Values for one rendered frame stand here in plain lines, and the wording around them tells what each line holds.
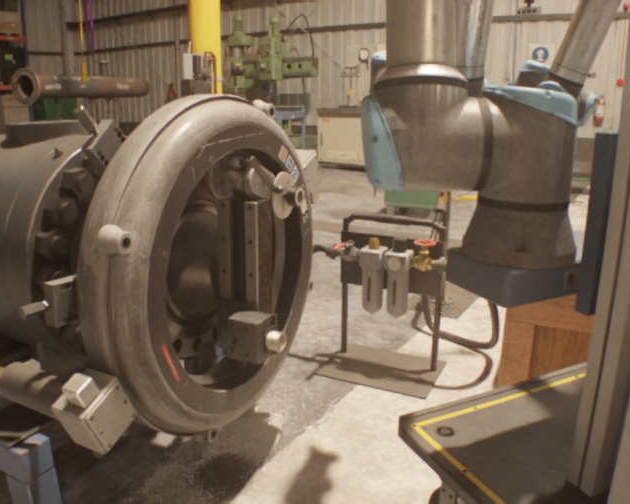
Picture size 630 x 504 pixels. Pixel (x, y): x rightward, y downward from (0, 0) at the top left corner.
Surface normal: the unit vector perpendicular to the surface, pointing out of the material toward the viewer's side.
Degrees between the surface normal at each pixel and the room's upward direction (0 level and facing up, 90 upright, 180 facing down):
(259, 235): 90
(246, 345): 89
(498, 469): 0
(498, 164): 108
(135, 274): 83
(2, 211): 61
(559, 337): 90
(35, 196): 52
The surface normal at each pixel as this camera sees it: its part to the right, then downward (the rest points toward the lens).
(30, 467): 0.90, 0.11
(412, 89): -0.30, 0.10
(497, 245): -0.61, -0.14
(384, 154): -0.08, 0.39
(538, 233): -0.04, -0.08
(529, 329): -0.44, 0.24
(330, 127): -0.68, 0.19
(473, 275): -0.92, 0.11
